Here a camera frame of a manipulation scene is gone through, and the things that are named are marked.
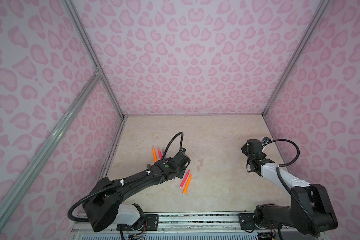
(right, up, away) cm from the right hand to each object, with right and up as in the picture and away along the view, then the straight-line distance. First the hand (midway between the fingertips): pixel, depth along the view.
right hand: (251, 145), depth 89 cm
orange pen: (-38, -22, -3) cm, 44 cm away
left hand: (-42, -11, -5) cm, 43 cm away
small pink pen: (-56, -7, +9) cm, 57 cm away
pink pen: (-40, -19, -2) cm, 44 cm away
